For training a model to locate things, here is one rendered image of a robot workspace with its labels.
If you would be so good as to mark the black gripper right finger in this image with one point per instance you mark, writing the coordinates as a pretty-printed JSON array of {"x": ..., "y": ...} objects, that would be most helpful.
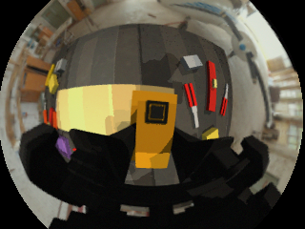
[{"x": 190, "y": 152}]

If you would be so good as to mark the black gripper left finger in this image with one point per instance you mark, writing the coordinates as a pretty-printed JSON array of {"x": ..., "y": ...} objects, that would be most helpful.
[{"x": 116, "y": 148}]

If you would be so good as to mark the purple rectangular tray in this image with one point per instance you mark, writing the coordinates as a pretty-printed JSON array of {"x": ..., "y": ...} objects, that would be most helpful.
[{"x": 63, "y": 147}]

